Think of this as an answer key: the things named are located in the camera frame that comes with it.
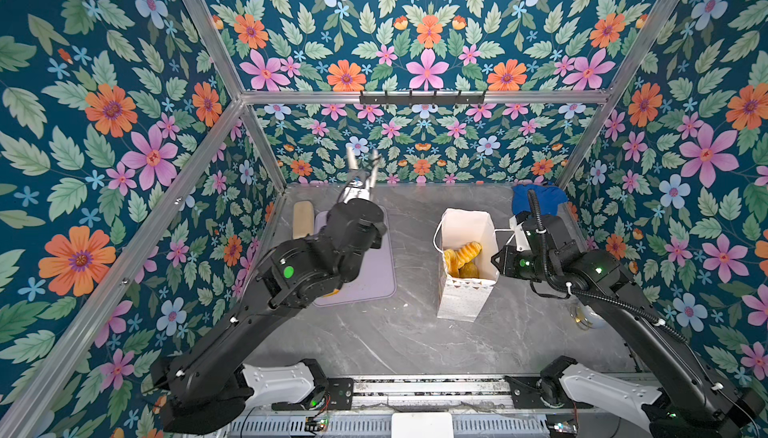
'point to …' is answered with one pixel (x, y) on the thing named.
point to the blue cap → (547, 198)
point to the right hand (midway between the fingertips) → (492, 257)
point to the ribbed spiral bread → (467, 253)
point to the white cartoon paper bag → (466, 300)
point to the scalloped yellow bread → (451, 261)
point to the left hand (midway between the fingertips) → (375, 203)
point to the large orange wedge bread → (335, 292)
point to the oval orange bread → (468, 271)
